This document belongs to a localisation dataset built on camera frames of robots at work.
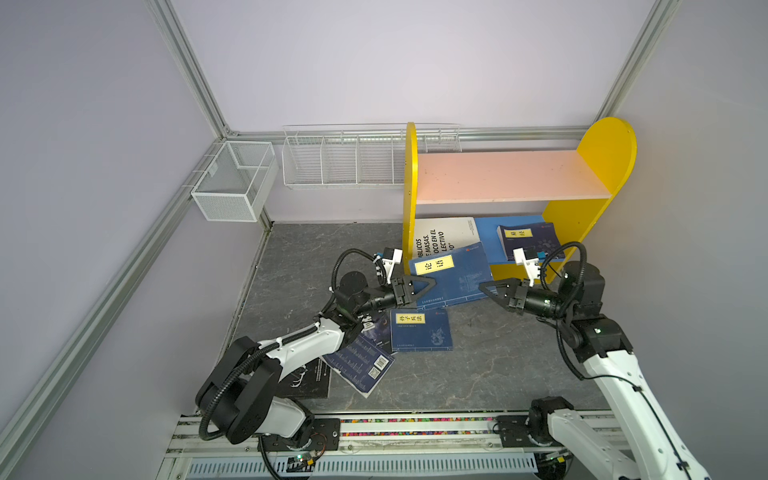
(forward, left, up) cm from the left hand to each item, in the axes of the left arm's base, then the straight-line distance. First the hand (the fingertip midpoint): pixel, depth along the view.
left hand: (435, 291), depth 69 cm
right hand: (-2, -10, +3) cm, 10 cm away
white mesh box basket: (+49, +62, -5) cm, 80 cm away
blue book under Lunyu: (+2, +2, -26) cm, 26 cm away
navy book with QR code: (-8, +20, -25) cm, 32 cm away
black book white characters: (+3, +15, -27) cm, 31 cm away
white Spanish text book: (+25, -6, -9) cm, 27 cm away
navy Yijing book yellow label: (+25, -37, -12) cm, 46 cm away
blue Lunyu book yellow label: (+3, -6, +3) cm, 7 cm away
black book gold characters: (-11, +33, -25) cm, 43 cm away
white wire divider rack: (+52, +19, +3) cm, 55 cm away
